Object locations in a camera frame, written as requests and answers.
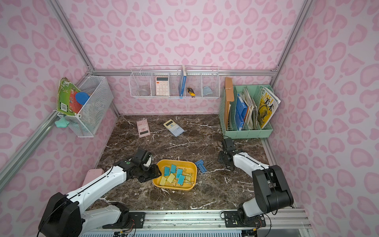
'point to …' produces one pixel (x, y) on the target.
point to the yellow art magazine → (268, 104)
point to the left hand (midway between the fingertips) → (159, 172)
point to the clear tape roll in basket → (143, 92)
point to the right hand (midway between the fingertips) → (222, 157)
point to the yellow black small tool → (191, 92)
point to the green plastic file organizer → (246, 111)
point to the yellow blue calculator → (173, 128)
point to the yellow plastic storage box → (191, 168)
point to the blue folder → (241, 109)
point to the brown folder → (229, 97)
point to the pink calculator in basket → (162, 86)
